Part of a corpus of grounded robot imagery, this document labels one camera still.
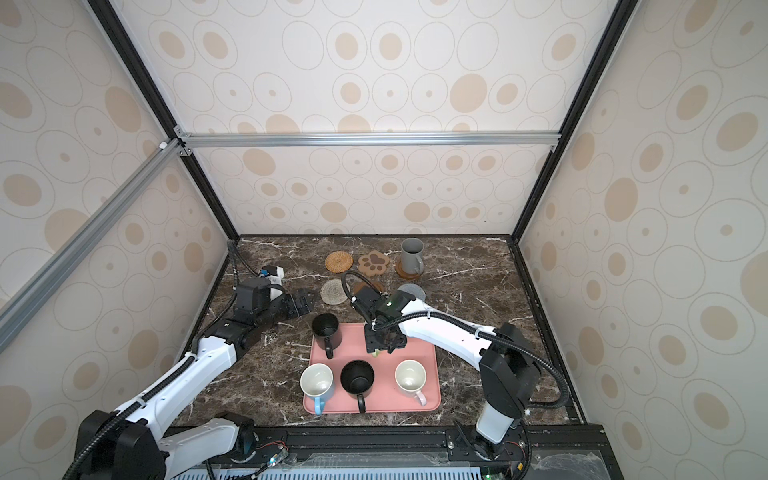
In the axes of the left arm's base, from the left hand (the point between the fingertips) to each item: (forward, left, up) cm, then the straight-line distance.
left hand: (312, 292), depth 82 cm
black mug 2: (-18, -12, -16) cm, 27 cm away
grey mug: (+19, -29, -11) cm, 36 cm away
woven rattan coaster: (+26, -1, -19) cm, 32 cm away
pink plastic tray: (-22, -20, -19) cm, 35 cm away
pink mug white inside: (-18, -27, -17) cm, 36 cm away
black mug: (-5, -2, -14) cm, 15 cm away
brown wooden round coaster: (+19, -26, -18) cm, 37 cm away
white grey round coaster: (+11, -1, -18) cm, 21 cm away
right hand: (-11, -18, -10) cm, 23 cm away
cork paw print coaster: (+25, -15, -20) cm, 35 cm away
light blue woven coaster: (+14, -29, -20) cm, 38 cm away
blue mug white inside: (-19, -1, -15) cm, 24 cm away
